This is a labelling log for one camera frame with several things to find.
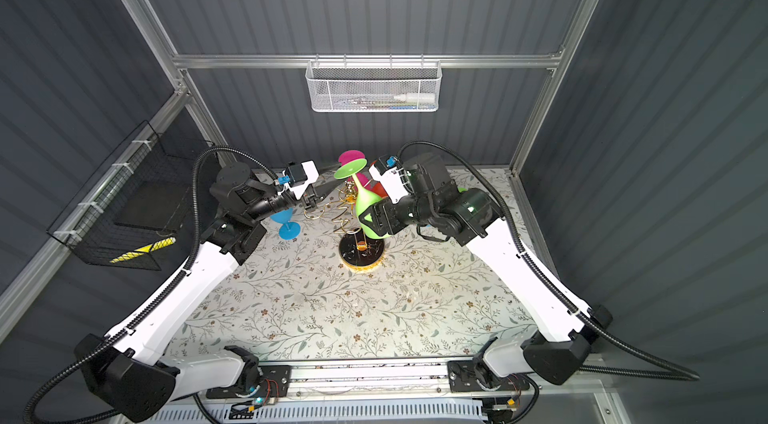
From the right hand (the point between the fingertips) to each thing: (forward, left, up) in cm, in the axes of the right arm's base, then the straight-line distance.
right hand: (374, 214), depth 65 cm
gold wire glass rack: (+10, +9, -35) cm, 37 cm away
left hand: (+5, +6, +10) cm, 13 cm away
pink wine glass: (+23, +9, -4) cm, 25 cm away
